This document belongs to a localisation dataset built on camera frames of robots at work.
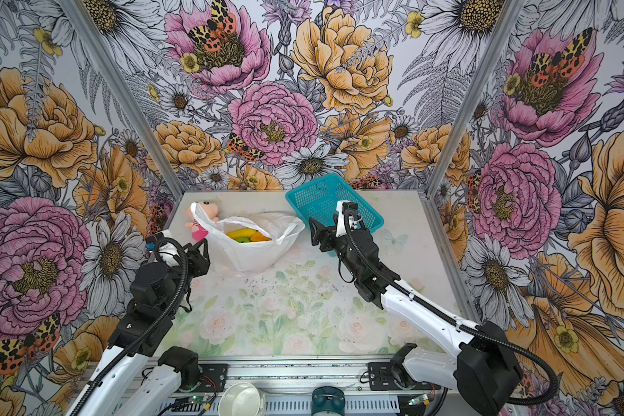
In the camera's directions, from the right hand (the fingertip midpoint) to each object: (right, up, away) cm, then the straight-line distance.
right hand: (319, 223), depth 76 cm
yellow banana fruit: (-30, -4, +26) cm, 40 cm away
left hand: (-32, -7, -3) cm, 33 cm away
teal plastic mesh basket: (0, +9, +43) cm, 44 cm away
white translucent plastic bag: (-22, -11, +7) cm, 25 cm away
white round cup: (-21, -47, -5) cm, 52 cm away
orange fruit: (-23, -6, +26) cm, 36 cm away
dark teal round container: (+2, -43, -12) cm, 45 cm away
